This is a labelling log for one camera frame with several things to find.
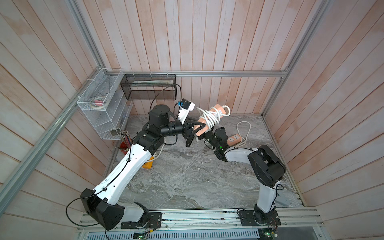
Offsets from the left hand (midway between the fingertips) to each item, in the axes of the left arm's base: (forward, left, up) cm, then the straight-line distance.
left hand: (201, 126), depth 62 cm
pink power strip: (+18, -26, -35) cm, 47 cm away
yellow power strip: (-1, +30, -35) cm, 46 cm away
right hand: (+18, +2, -18) cm, 26 cm away
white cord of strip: (+17, -32, -36) cm, 51 cm away
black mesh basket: (+39, +31, -7) cm, 50 cm away
